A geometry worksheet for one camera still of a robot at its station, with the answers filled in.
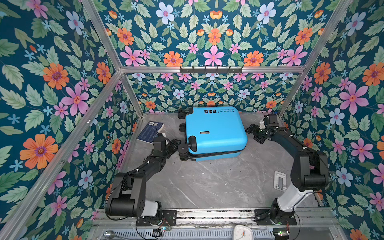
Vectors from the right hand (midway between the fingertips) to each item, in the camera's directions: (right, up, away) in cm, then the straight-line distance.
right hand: (249, 131), depth 94 cm
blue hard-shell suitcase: (-24, -1, -7) cm, 25 cm away
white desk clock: (-12, -45, -26) cm, 54 cm away
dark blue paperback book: (-69, -2, +13) cm, 71 cm away
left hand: (-43, -4, -5) cm, 44 cm away
